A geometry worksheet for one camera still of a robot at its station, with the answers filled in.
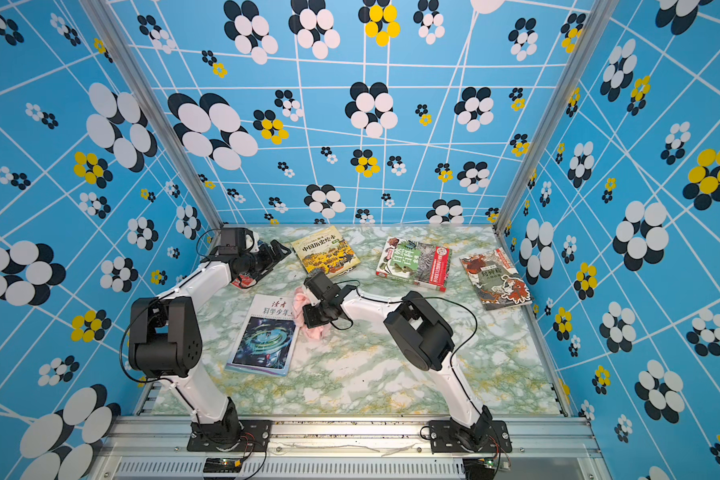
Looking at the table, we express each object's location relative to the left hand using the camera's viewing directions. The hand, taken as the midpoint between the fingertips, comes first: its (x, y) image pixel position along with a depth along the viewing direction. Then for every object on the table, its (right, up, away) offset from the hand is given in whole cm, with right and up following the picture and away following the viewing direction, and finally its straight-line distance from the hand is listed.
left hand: (285, 254), depth 95 cm
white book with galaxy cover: (-5, -26, -4) cm, 26 cm away
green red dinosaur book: (+43, -3, +10) cm, 45 cm away
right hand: (+8, -21, -2) cm, 22 cm away
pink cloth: (+6, -13, -6) cm, 16 cm away
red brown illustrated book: (+70, -9, +7) cm, 71 cm away
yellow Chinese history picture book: (+10, +1, +17) cm, 20 cm away
